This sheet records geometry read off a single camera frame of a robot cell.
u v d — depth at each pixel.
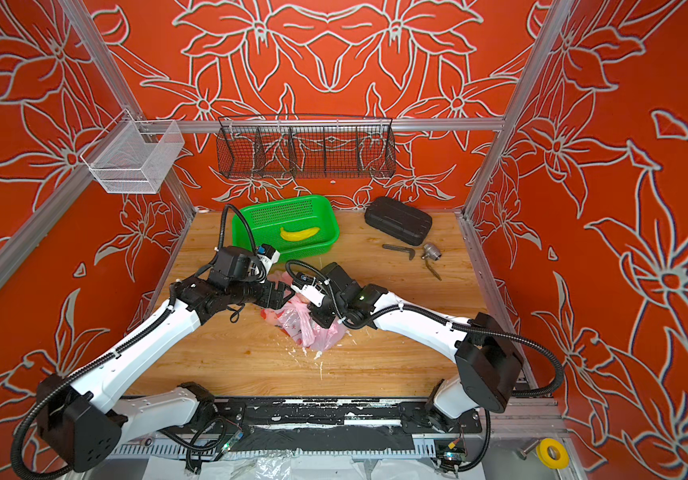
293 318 0.81
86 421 0.37
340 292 0.60
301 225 1.14
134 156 0.92
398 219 1.10
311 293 0.69
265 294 0.68
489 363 0.42
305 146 0.99
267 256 0.69
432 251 1.04
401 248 1.07
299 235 1.10
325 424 0.73
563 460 0.66
